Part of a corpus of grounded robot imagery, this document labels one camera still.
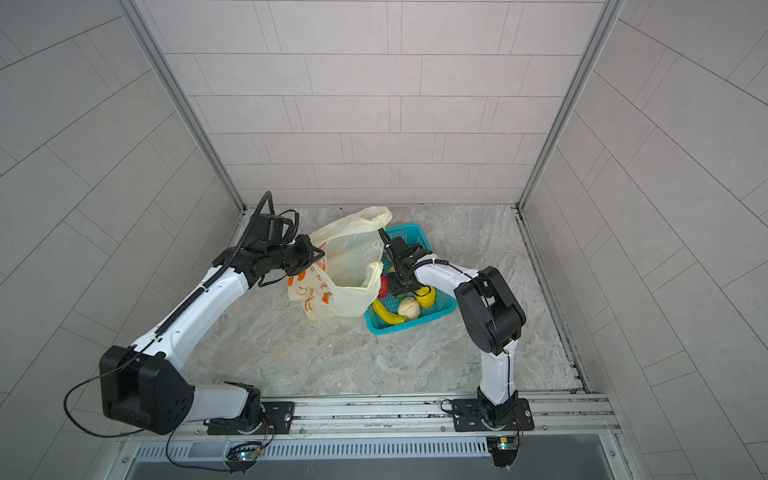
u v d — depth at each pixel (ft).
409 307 2.73
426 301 2.85
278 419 2.32
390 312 2.77
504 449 2.19
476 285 1.68
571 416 2.37
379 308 2.80
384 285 2.17
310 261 2.32
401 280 2.35
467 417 2.33
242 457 2.11
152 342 1.35
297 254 2.27
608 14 2.34
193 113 2.97
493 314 1.65
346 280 2.82
